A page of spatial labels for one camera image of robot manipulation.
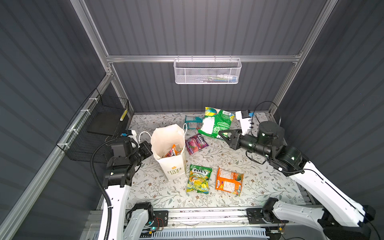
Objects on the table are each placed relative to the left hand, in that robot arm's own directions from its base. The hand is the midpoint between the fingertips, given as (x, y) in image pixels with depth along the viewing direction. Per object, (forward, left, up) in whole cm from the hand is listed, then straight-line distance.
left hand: (151, 144), depth 70 cm
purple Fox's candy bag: (+15, -23, -23) cm, 36 cm away
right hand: (-5, -31, +12) cm, 34 cm away
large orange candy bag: (-11, -40, -24) cm, 48 cm away
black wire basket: (+15, +25, +3) cm, 29 cm away
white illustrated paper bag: (+11, -5, -17) cm, 21 cm away
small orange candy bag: (+1, -9, -10) cm, 14 cm away
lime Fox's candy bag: (-9, -23, -24) cm, 35 cm away
